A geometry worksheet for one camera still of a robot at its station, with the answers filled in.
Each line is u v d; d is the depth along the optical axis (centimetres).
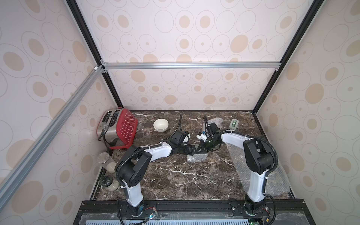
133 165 48
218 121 104
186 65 190
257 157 52
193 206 77
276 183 81
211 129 81
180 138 74
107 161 76
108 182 73
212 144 81
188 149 81
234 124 106
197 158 87
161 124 107
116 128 87
